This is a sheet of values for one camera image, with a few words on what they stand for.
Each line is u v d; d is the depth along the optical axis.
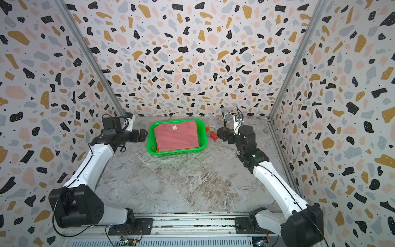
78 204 0.41
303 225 0.38
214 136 1.10
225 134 0.70
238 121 0.65
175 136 1.03
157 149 0.95
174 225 0.75
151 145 0.96
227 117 0.88
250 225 0.73
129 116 0.73
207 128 1.14
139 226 0.73
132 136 0.75
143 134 0.76
